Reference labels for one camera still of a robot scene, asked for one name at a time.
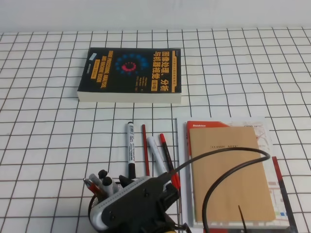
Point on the black mesh pen holder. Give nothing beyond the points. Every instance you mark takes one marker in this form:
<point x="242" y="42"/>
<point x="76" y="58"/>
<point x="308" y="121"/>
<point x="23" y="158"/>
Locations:
<point x="96" y="201"/>

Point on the grey pen in holder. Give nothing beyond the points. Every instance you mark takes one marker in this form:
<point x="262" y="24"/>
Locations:
<point x="96" y="181"/>

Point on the red and black pen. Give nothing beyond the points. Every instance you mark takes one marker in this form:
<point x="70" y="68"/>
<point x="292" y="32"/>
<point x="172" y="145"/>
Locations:
<point x="175" y="178"/>

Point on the white pen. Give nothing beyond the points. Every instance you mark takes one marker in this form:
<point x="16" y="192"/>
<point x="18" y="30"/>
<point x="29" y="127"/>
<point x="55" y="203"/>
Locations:
<point x="158" y="157"/>

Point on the orange covered booklet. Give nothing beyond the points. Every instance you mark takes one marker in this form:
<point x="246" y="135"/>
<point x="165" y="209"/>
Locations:
<point x="201" y="124"/>

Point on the red pen in holder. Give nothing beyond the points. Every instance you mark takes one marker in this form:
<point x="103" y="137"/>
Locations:
<point x="92" y="187"/>

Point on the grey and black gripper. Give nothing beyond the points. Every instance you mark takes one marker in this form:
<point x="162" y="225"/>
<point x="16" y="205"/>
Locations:
<point x="140" y="207"/>

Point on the red pencil with eraser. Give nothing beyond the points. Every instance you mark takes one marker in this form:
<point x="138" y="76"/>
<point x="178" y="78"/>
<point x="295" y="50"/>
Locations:
<point x="147" y="170"/>

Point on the thick black textbook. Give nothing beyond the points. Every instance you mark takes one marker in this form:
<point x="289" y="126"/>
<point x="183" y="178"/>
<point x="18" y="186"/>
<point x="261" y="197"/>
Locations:
<point x="133" y="75"/>

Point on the red and white magazine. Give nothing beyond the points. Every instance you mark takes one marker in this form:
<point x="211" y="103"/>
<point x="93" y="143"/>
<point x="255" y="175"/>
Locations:
<point x="284" y="222"/>

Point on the white marker black caps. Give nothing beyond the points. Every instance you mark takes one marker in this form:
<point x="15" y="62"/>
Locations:
<point x="131" y="151"/>

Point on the white checkered tablecloth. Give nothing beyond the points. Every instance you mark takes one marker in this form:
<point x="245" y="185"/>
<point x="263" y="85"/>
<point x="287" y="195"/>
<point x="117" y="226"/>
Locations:
<point x="49" y="141"/>

